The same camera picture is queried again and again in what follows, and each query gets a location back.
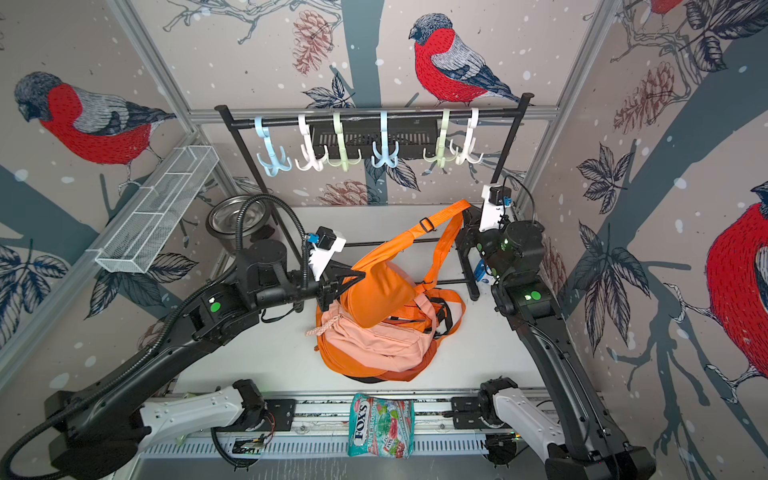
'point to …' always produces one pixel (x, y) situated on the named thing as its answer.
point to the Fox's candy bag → (381, 426)
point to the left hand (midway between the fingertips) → (365, 270)
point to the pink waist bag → (389, 346)
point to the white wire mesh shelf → (157, 208)
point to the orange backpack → (449, 309)
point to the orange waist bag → (380, 287)
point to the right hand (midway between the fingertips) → (466, 200)
